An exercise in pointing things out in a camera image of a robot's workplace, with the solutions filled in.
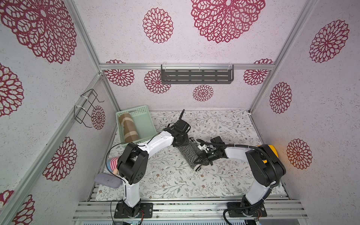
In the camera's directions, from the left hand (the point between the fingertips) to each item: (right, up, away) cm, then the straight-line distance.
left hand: (185, 142), depth 91 cm
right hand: (+5, -12, -4) cm, 14 cm away
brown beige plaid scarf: (-39, +6, +8) cm, 40 cm away
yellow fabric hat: (+61, -5, +6) cm, 62 cm away
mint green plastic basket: (-34, +13, +26) cm, 44 cm away
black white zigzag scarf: (+3, -5, -4) cm, 7 cm away
